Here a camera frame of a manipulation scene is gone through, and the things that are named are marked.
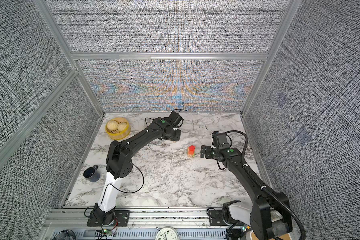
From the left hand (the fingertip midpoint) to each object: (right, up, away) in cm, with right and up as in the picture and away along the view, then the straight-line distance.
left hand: (177, 137), depth 93 cm
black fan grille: (-50, -42, -26) cm, 70 cm away
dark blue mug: (-50, -21, -7) cm, 54 cm away
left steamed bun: (-45, +8, +11) cm, 47 cm away
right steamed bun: (-39, +7, +11) cm, 41 cm away
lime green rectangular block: (+10, -11, +2) cm, 15 cm away
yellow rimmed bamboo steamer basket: (-42, +1, +10) cm, 43 cm away
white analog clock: (-4, -41, -27) cm, 49 cm away
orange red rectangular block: (+8, -10, +1) cm, 13 cm away
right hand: (+18, -7, -7) cm, 21 cm away
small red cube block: (+9, -6, +2) cm, 11 cm away
